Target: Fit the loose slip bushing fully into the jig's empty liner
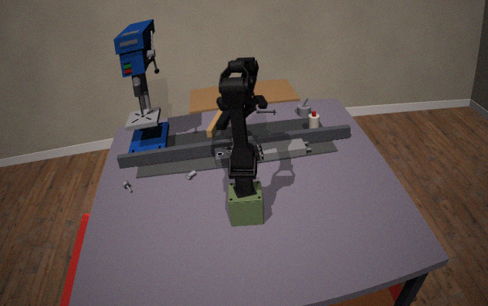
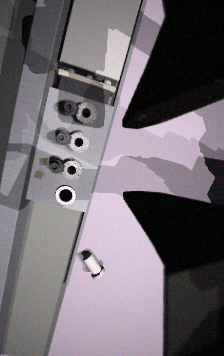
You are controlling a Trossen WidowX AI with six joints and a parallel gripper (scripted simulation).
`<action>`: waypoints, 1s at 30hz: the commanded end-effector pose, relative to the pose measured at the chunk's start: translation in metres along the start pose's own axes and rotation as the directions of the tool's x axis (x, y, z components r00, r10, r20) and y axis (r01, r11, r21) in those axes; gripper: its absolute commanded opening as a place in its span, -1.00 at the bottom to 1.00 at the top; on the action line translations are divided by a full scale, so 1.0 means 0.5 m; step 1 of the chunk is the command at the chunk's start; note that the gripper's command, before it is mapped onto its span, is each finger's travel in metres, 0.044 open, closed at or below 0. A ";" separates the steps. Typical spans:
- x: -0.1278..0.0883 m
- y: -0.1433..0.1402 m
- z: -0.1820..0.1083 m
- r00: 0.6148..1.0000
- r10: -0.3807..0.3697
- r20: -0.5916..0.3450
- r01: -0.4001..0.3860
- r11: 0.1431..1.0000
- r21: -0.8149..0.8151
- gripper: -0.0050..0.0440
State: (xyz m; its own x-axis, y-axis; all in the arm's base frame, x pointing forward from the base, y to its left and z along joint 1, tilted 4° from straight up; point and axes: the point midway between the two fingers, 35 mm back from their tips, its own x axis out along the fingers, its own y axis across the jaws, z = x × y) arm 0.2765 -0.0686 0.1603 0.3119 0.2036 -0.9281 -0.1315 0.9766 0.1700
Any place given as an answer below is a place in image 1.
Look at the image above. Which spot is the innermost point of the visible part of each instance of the white bottle with red cap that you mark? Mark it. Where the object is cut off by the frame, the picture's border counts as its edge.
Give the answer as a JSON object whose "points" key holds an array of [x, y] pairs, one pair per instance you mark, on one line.
{"points": [[314, 120]]}

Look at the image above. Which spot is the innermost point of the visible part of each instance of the blue drill press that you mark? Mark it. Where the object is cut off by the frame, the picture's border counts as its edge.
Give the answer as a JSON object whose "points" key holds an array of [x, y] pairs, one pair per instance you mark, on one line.
{"points": [[137, 40]]}

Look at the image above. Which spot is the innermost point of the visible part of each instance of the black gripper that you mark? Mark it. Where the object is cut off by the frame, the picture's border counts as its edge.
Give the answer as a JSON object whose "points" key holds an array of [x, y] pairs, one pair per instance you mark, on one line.
{"points": [[250, 104]]}

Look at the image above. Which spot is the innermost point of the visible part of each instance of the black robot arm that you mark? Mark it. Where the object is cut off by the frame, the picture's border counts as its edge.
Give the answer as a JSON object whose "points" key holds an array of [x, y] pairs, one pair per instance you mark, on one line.
{"points": [[234, 91]]}

